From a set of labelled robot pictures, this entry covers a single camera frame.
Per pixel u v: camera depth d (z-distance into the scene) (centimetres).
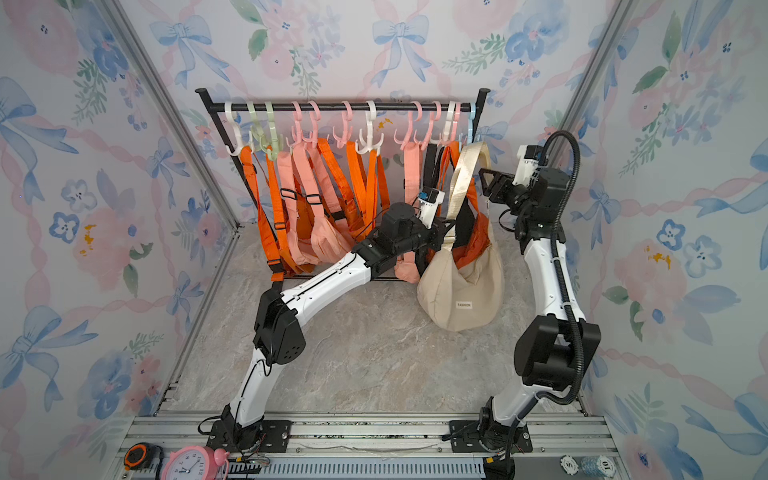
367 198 78
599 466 65
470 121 69
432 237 70
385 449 73
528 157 66
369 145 74
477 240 90
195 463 68
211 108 66
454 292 84
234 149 74
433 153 75
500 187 68
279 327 53
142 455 69
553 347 45
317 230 82
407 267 87
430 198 66
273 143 72
